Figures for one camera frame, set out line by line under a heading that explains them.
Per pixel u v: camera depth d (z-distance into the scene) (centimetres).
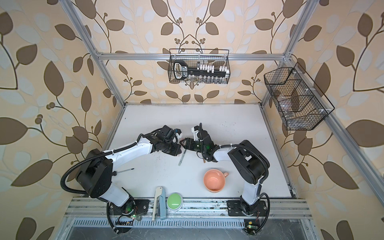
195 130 86
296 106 79
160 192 77
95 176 44
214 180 83
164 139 71
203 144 73
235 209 73
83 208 76
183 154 93
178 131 82
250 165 49
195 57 91
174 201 75
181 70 84
